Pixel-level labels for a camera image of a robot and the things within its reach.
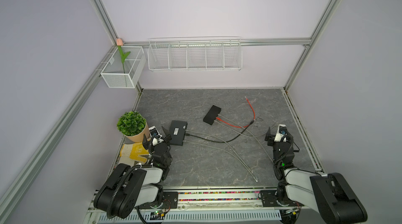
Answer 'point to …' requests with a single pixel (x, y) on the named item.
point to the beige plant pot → (138, 137)
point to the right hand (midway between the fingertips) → (280, 130)
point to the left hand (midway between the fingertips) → (155, 131)
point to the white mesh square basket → (113, 73)
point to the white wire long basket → (194, 54)
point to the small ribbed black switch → (212, 114)
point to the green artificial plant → (131, 123)
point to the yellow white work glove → (129, 153)
